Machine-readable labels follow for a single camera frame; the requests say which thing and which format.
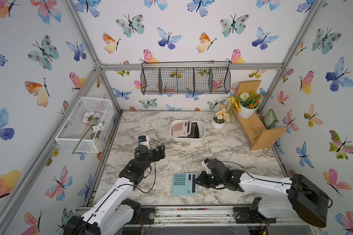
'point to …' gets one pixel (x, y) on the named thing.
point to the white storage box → (202, 130)
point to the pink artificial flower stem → (88, 118)
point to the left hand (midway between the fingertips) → (159, 146)
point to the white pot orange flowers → (248, 104)
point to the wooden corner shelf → (254, 128)
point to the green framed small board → (269, 119)
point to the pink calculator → (182, 129)
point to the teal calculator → (184, 183)
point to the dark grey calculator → (194, 132)
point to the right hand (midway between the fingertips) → (194, 181)
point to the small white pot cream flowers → (218, 121)
